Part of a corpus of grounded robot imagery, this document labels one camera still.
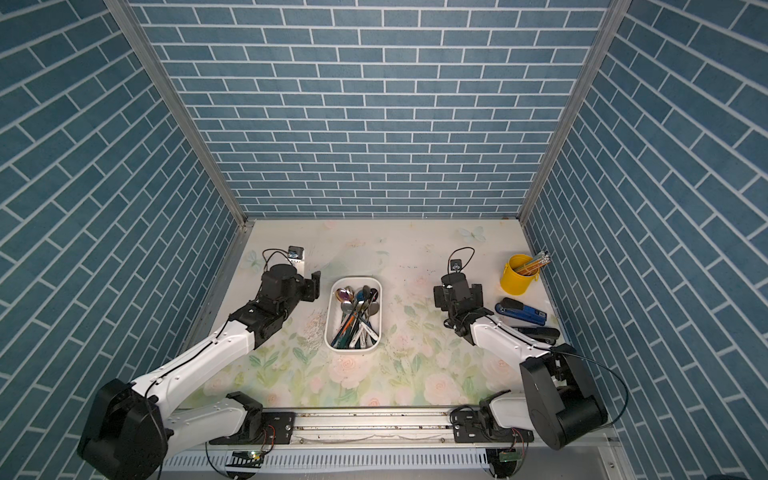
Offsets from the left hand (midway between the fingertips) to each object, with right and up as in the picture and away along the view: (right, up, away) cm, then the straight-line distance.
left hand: (318, 271), depth 84 cm
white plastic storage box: (+3, -15, +11) cm, 19 cm away
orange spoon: (+8, -16, +7) cm, 19 cm away
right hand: (+41, -6, +8) cm, 42 cm away
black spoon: (+15, -9, +12) cm, 21 cm away
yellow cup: (+61, -5, +14) cm, 63 cm away
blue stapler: (+58, -12, +10) cm, 61 cm away
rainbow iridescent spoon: (+5, -8, +12) cm, 16 cm away
